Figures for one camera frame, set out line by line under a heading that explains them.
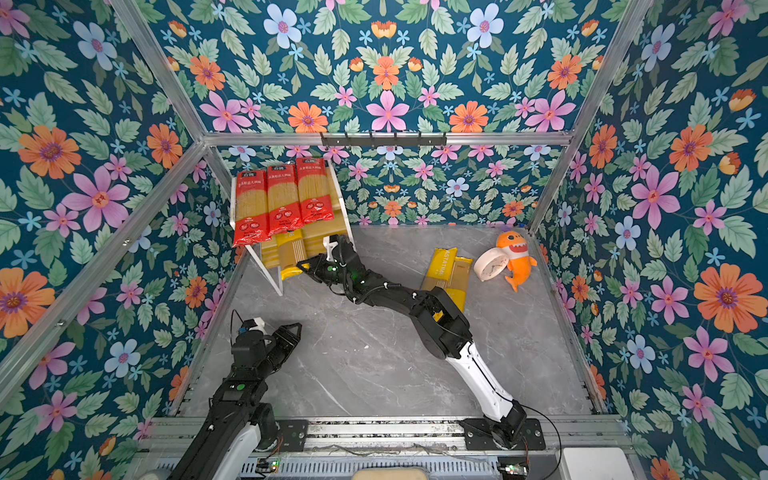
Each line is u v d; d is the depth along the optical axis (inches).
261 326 30.5
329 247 33.4
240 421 22.2
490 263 37.8
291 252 34.9
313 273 30.9
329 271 31.6
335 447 28.7
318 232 37.7
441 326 23.9
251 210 29.9
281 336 29.3
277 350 29.0
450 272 41.0
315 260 33.8
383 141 36.6
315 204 30.1
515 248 40.8
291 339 29.9
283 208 29.8
